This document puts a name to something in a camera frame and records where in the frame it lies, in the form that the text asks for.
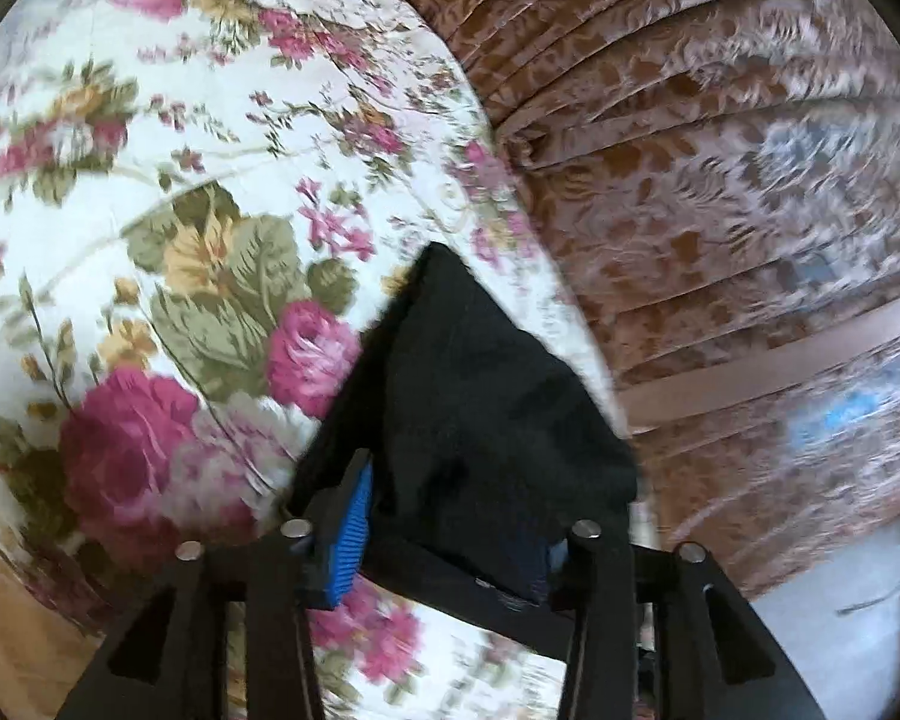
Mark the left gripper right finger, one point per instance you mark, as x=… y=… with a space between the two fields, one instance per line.
x=674 y=616

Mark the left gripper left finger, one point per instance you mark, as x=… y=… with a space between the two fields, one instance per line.
x=167 y=658

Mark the black pants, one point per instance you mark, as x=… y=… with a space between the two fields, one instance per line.
x=485 y=450

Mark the floral bed sheet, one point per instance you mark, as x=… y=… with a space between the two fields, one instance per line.
x=204 y=206

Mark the brown floral curtain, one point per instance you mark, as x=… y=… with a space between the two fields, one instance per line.
x=719 y=182

